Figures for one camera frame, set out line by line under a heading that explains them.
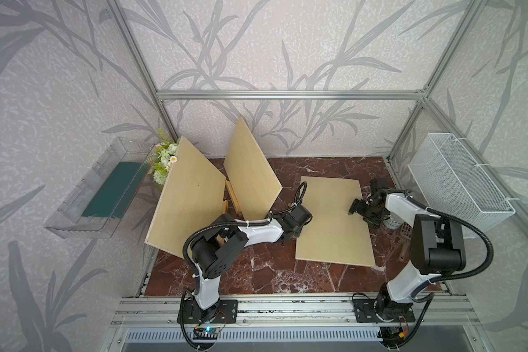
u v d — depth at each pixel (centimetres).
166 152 79
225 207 96
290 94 95
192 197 81
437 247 47
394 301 62
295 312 75
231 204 97
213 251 49
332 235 89
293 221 72
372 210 80
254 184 79
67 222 58
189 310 72
